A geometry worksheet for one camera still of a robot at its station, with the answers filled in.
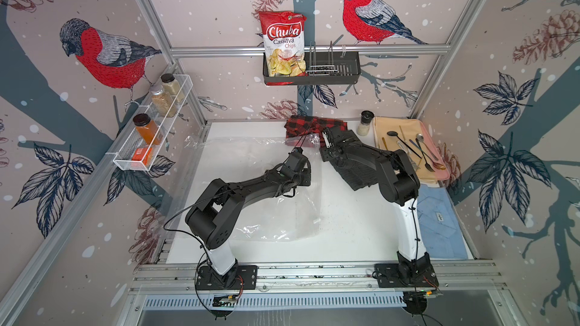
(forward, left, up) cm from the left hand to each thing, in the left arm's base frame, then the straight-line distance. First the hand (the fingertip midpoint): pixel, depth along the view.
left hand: (312, 171), depth 91 cm
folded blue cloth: (-21, -48, -6) cm, 53 cm away
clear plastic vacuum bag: (-16, +9, -8) cm, 20 cm away
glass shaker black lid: (+28, -28, +3) cm, 39 cm away
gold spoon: (+21, -38, -8) cm, 44 cm away
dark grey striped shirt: (+3, -20, -5) cm, 21 cm away
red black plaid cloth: (+27, +1, -6) cm, 28 cm away
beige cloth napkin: (+27, -52, -8) cm, 59 cm away
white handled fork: (+7, -48, -7) cm, 49 cm away
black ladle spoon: (+27, -43, -7) cm, 52 cm away
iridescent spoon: (+8, -58, -7) cm, 59 cm away
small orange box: (-10, +52, +25) cm, 59 cm away
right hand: (+16, -9, -8) cm, 20 cm away
